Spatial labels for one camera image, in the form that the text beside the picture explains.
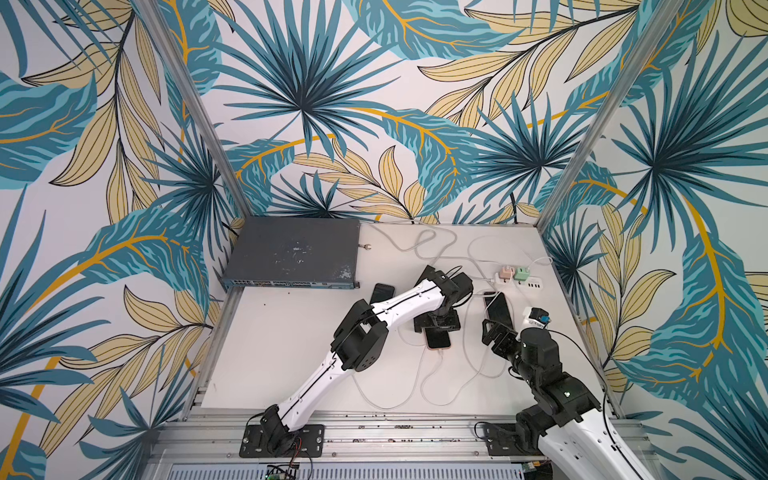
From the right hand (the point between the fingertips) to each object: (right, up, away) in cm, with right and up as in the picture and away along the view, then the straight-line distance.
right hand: (482, 331), depth 79 cm
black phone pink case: (-10, -5, +11) cm, 16 cm away
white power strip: (+24, +11, +22) cm, 34 cm away
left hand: (-9, -4, +12) cm, 15 cm away
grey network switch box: (-58, +21, +28) cm, 67 cm away
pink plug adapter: (+14, +14, +20) cm, 28 cm away
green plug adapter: (+19, +14, +20) cm, 31 cm away
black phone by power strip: (+11, +2, +19) cm, 22 cm away
